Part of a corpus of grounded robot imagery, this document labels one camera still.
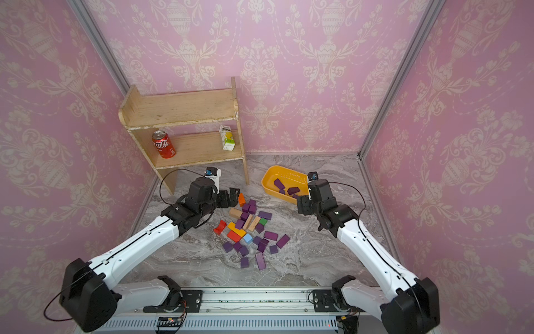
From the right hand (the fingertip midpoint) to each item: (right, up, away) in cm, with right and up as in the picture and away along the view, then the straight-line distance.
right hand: (311, 196), depth 81 cm
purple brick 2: (-4, +1, +25) cm, 25 cm away
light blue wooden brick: (-25, -19, +7) cm, 32 cm away
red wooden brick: (-38, -15, +12) cm, 43 cm away
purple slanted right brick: (-11, -20, +7) cm, 24 cm away
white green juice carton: (-35, +25, +11) cm, 44 cm away
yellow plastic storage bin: (-9, +4, +27) cm, 29 cm away
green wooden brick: (-19, -13, +13) cm, 27 cm away
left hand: (-31, +2, 0) cm, 31 cm away
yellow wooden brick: (-29, -16, +9) cm, 35 cm away
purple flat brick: (-18, -10, +15) cm, 26 cm away
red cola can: (-59, +21, +3) cm, 63 cm away
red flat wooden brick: (-32, -18, +8) cm, 37 cm away
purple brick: (-11, +3, +25) cm, 28 cm away
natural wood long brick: (-23, -14, +11) cm, 29 cm away
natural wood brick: (-32, -9, +14) cm, 36 cm away
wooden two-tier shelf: (-63, +33, +32) cm, 78 cm away
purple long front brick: (-20, -26, +2) cm, 33 cm away
